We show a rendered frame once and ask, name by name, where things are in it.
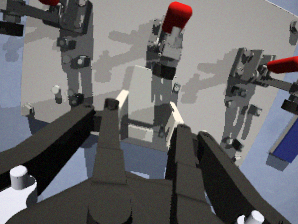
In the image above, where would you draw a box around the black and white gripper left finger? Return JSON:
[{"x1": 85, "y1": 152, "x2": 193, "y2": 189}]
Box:
[{"x1": 0, "y1": 90, "x2": 131, "y2": 224}]

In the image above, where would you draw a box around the grey fixture plate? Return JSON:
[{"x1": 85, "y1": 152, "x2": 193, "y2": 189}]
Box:
[{"x1": 21, "y1": 0, "x2": 298, "y2": 161}]

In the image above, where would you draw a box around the dark blue rectangular block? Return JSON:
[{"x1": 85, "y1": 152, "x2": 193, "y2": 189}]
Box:
[{"x1": 270, "y1": 115, "x2": 298, "y2": 163}]

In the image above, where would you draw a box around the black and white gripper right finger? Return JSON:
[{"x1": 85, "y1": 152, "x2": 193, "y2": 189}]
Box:
[{"x1": 162, "y1": 102, "x2": 291, "y2": 224}]

